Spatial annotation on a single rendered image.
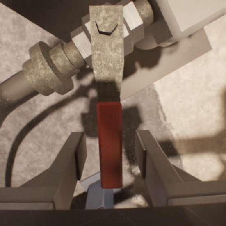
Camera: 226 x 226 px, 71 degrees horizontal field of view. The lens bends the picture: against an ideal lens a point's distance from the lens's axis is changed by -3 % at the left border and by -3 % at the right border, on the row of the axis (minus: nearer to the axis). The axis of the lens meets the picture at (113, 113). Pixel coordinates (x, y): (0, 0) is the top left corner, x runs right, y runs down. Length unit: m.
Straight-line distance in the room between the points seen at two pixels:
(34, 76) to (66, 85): 0.03
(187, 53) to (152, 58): 0.13
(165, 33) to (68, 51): 0.10
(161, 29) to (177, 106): 0.52
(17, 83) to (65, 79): 0.05
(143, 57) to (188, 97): 0.23
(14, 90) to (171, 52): 0.55
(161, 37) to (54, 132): 0.58
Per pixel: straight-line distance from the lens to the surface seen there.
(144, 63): 0.61
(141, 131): 0.15
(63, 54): 0.17
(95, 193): 0.70
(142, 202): 0.86
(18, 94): 0.18
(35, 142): 0.74
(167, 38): 0.18
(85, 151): 0.16
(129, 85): 0.61
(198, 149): 0.78
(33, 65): 0.18
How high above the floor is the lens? 0.61
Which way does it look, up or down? 75 degrees down
